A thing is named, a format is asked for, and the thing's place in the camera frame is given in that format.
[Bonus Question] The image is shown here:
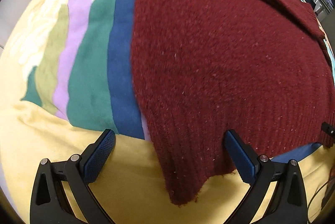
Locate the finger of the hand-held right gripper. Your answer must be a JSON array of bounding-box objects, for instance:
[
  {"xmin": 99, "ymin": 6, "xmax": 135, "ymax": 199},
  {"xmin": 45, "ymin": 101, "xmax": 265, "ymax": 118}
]
[{"xmin": 321, "ymin": 122, "xmax": 335, "ymax": 148}]

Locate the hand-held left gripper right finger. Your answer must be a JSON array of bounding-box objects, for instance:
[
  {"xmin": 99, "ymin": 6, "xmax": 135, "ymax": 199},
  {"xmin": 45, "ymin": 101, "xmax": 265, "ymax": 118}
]
[{"xmin": 224, "ymin": 130, "xmax": 308, "ymax": 224}]

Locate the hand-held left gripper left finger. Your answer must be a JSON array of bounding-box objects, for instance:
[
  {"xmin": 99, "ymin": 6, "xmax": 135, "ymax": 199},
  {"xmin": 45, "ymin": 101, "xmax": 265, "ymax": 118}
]
[{"xmin": 30, "ymin": 129, "xmax": 116, "ymax": 224}]

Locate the dark red knit sweater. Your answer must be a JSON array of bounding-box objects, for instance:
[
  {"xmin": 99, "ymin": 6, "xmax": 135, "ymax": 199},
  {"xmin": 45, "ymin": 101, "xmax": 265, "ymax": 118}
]
[{"xmin": 130, "ymin": 0, "xmax": 335, "ymax": 208}]

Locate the yellow dinosaur print bed sheet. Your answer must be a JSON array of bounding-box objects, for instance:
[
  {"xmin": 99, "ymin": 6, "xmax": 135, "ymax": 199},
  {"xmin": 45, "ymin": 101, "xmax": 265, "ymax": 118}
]
[{"xmin": 0, "ymin": 0, "xmax": 335, "ymax": 224}]

